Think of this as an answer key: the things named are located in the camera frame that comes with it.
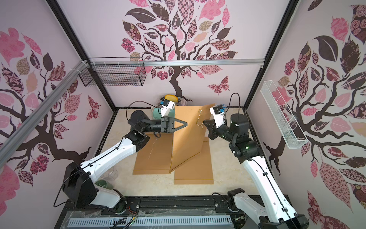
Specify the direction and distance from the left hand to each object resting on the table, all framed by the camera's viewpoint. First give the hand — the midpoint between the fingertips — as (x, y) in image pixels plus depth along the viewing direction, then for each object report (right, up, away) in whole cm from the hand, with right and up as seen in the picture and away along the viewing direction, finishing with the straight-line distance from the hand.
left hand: (185, 127), depth 58 cm
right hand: (+10, +1, +10) cm, 14 cm away
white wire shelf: (+56, -5, +14) cm, 58 cm away
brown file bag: (+1, -6, +1) cm, 7 cm away
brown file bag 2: (-20, -21, +34) cm, 45 cm away
